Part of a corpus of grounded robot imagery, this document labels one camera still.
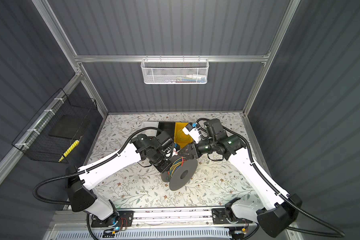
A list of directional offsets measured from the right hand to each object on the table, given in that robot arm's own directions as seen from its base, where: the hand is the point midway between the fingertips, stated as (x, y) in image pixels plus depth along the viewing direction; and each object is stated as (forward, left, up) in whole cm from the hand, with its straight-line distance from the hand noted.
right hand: (183, 153), depth 66 cm
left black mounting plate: (-22, +30, -25) cm, 45 cm away
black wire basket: (+2, +63, +9) cm, 64 cm away
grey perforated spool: (-5, +1, -12) cm, 13 cm away
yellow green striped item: (+5, +51, +1) cm, 52 cm away
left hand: (-2, +7, -11) cm, 13 cm away
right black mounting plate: (-20, -18, -27) cm, 38 cm away
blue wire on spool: (-1, +3, -8) cm, 9 cm away
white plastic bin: (+36, +27, -21) cm, 49 cm away
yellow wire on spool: (-1, +3, -8) cm, 9 cm away
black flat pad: (+14, +58, +3) cm, 60 cm away
